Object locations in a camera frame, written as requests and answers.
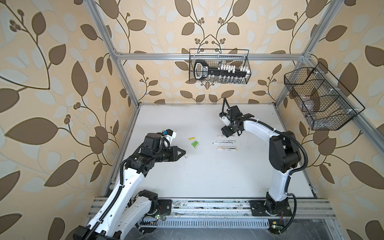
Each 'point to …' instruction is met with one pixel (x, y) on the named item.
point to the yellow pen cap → (191, 138)
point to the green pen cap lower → (196, 146)
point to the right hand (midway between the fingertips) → (229, 130)
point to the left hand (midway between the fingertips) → (185, 152)
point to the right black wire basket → (325, 104)
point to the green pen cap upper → (195, 143)
